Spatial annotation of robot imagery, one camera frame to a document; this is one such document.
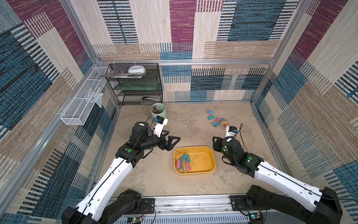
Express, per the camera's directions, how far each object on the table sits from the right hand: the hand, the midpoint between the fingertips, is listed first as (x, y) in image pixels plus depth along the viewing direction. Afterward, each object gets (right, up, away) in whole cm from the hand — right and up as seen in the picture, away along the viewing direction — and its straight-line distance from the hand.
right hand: (213, 137), depth 79 cm
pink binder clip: (-20, -16, +5) cm, 26 cm away
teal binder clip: (-16, -13, +7) cm, 21 cm away
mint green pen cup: (-31, +15, +17) cm, 39 cm away
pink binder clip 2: (-14, -18, +6) cm, 24 cm away
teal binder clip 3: (+8, +6, +26) cm, 28 cm away
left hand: (-22, +2, -7) cm, 24 cm away
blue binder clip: (+5, +16, +36) cm, 40 cm away
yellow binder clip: (-16, -20, +5) cm, 26 cm away
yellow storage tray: (-3, -17, +10) cm, 20 cm away
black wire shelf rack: (-52, +37, +29) cm, 70 cm away
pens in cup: (-36, +17, +15) cm, 42 cm away
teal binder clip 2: (+5, +11, +30) cm, 33 cm away
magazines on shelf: (-56, +40, +13) cm, 70 cm away
